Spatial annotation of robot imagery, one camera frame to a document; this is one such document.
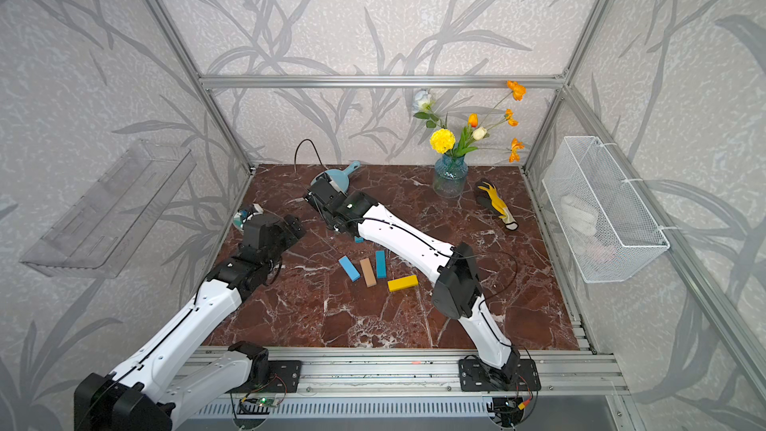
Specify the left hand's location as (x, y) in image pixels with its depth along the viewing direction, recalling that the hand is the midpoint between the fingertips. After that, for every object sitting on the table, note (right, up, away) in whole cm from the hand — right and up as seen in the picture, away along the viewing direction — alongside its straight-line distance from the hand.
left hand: (292, 224), depth 81 cm
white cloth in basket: (+76, +3, -4) cm, 76 cm away
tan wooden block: (+20, -16, +11) cm, 28 cm away
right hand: (+15, +5, +2) cm, 16 cm away
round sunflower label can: (-7, +3, -13) cm, 15 cm away
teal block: (+16, -7, +18) cm, 25 cm away
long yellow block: (+31, -19, +8) cm, 37 cm away
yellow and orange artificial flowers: (+46, +24, +6) cm, 52 cm away
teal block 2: (+23, -12, +13) cm, 29 cm away
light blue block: (+14, -15, +12) cm, 23 cm away
